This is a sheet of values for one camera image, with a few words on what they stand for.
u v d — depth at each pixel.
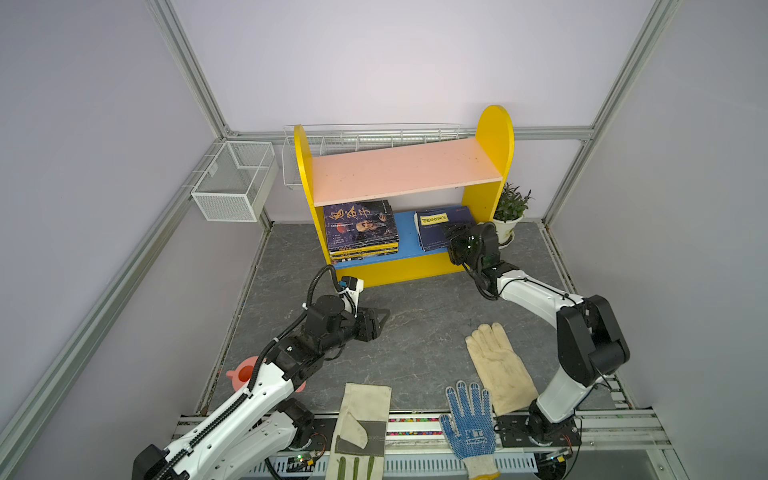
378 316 0.67
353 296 0.66
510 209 1.01
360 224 0.89
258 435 0.57
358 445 0.72
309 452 0.71
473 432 0.74
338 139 0.94
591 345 0.47
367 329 0.64
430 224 0.94
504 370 0.84
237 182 1.01
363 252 0.89
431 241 0.93
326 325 0.56
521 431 0.74
